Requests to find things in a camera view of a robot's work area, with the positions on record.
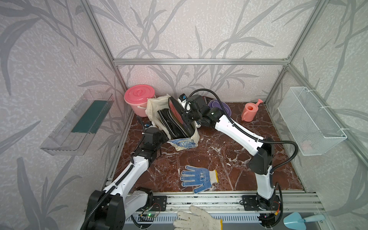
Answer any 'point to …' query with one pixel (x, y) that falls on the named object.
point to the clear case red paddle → (177, 109)
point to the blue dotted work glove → (203, 178)
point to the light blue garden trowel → (294, 221)
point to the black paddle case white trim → (172, 126)
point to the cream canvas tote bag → (153, 106)
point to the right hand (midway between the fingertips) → (183, 111)
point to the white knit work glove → (198, 219)
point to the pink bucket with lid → (136, 96)
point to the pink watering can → (250, 110)
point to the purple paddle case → (215, 103)
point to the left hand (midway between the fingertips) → (165, 131)
